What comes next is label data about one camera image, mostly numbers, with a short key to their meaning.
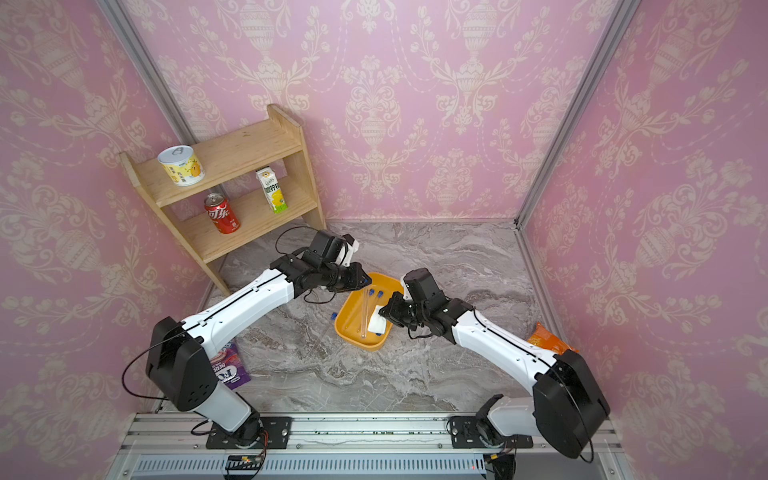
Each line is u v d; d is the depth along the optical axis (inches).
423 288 24.4
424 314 24.2
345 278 28.4
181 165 26.3
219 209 32.1
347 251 26.1
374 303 31.3
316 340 35.2
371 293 40.2
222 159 30.6
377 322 30.7
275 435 29.3
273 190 34.6
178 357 16.9
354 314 37.3
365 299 38.3
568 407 15.9
